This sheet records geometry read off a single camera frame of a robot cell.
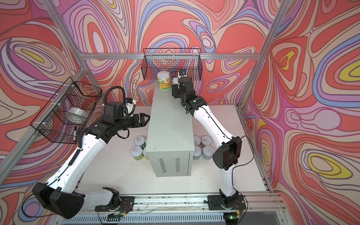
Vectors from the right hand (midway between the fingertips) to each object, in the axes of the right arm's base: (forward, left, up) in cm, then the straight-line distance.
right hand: (180, 87), depth 80 cm
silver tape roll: (-15, +55, -3) cm, 57 cm away
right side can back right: (-18, -17, -30) cm, 39 cm away
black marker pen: (-24, +56, -9) cm, 62 cm away
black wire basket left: (-17, +61, -4) cm, 64 cm away
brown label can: (-27, -16, -30) cm, 43 cm away
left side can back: (-17, +29, -30) cm, 45 cm away
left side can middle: (-25, +29, -30) cm, 49 cm away
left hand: (-17, +19, -5) cm, 26 cm away
